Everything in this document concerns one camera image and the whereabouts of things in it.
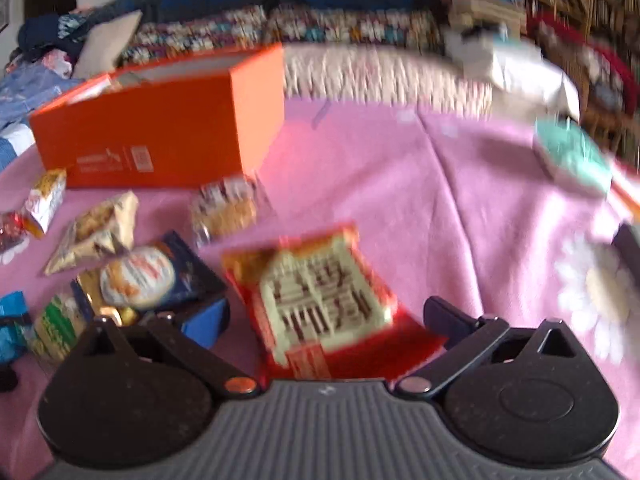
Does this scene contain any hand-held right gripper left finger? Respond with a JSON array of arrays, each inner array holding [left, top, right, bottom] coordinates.
[[84, 297, 261, 402]]

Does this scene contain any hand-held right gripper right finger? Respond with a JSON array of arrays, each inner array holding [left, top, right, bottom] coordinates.
[[396, 296, 577, 402]]

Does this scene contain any dark blue cake packet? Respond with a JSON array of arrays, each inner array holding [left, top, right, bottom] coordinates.
[[70, 230, 228, 326]]

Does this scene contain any clear brown cake packet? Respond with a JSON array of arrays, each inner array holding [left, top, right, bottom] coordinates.
[[191, 176, 260, 248]]

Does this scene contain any red packet with cream label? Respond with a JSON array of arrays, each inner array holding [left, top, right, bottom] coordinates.
[[222, 222, 448, 381]]

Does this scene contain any beige cookie packet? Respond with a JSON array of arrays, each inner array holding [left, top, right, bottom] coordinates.
[[44, 190, 140, 276]]

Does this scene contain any green white snack packet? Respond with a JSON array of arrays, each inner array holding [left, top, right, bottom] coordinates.
[[27, 292, 93, 363]]

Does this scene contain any orange cardboard box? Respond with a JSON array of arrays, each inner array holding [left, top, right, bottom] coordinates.
[[29, 42, 286, 190]]

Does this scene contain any blue snack packet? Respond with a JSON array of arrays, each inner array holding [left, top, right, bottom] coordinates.
[[0, 291, 36, 365]]

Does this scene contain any white yellow snack packet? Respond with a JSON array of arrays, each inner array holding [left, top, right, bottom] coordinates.
[[22, 169, 67, 240]]

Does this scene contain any clear date packet red top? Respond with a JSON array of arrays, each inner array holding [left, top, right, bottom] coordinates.
[[0, 211, 31, 256]]

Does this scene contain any black rectangular box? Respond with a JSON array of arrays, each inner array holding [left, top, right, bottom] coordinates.
[[611, 222, 640, 261]]

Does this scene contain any red white printed tray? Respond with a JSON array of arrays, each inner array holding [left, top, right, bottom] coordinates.
[[607, 160, 640, 211]]

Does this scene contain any wicker armchair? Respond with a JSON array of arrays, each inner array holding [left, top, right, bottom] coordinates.
[[525, 15, 640, 161]]

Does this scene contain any blue bedding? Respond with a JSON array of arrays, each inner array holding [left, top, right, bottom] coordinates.
[[0, 55, 86, 171]]

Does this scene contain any floral seat cushion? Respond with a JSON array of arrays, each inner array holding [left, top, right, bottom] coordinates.
[[117, 5, 268, 66], [265, 2, 446, 53]]

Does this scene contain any beige pillow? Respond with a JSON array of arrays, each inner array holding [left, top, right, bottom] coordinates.
[[72, 9, 143, 80]]

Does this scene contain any red cloth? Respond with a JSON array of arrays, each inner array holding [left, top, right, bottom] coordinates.
[[527, 15, 636, 96]]

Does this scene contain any navy clothes heap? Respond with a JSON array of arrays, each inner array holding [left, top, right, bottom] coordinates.
[[17, 10, 93, 63]]

